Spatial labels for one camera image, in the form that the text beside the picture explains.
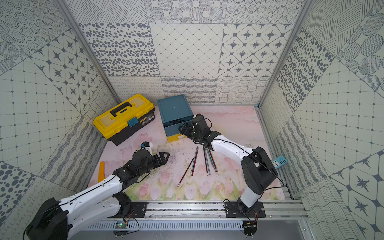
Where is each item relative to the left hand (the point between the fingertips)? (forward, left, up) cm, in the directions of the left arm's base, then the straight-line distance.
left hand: (164, 153), depth 82 cm
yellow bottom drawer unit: (+15, -4, -6) cm, 17 cm away
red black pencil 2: (0, -24, -11) cm, 26 cm away
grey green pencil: (+2, -27, -11) cm, 29 cm away
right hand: (+12, -10, +5) cm, 16 cm away
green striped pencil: (+2, -16, -11) cm, 20 cm away
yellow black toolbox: (+15, +30, +7) cm, 35 cm away
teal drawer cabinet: (+23, -4, +9) cm, 25 cm away
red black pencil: (-11, -9, -12) cm, 18 cm away
